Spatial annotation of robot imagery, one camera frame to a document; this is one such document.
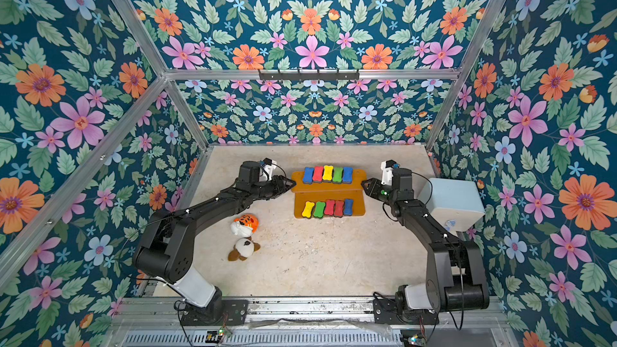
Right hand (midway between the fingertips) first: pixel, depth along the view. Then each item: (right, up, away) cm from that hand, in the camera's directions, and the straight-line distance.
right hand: (365, 181), depth 88 cm
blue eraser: (-21, +2, +1) cm, 22 cm away
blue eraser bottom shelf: (-6, -11, +7) cm, 14 cm away
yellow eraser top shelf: (-14, +3, +2) cm, 14 cm away
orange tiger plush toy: (-45, -17, -1) cm, 48 cm away
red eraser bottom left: (-13, -11, +7) cm, 19 cm away
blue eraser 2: (-7, +2, +1) cm, 7 cm away
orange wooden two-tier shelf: (-19, -6, +11) cm, 23 cm away
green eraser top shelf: (-10, +2, 0) cm, 10 cm away
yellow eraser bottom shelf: (-22, -12, +6) cm, 26 cm away
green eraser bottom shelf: (-17, -12, +5) cm, 22 cm away
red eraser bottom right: (-10, -11, +6) cm, 16 cm away
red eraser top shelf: (-17, +2, 0) cm, 18 cm away
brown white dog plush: (-44, -24, -3) cm, 51 cm away
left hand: (-26, 0, 0) cm, 26 cm away
